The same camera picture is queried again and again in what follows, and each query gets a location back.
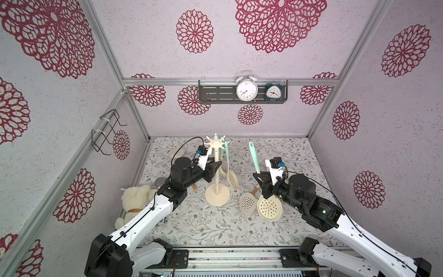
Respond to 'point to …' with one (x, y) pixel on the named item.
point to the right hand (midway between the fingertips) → (255, 172)
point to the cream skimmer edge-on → (248, 202)
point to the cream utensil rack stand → (217, 194)
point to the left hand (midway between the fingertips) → (217, 160)
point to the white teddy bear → (134, 199)
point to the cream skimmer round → (224, 176)
